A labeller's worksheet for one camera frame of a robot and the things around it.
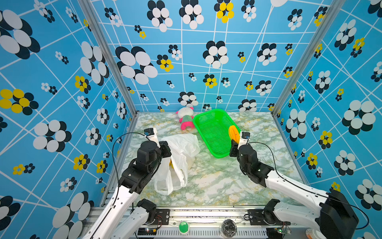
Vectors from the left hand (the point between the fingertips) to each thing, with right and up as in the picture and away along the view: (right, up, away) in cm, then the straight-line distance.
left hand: (168, 139), depth 71 cm
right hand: (+35, -2, +10) cm, 36 cm away
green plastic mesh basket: (+27, +6, +42) cm, 50 cm away
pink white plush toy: (+6, +12, +37) cm, 39 cm away
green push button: (+8, -36, -9) cm, 38 cm away
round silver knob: (+27, -36, -9) cm, 46 cm away
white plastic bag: (+2, -17, 0) cm, 17 cm away
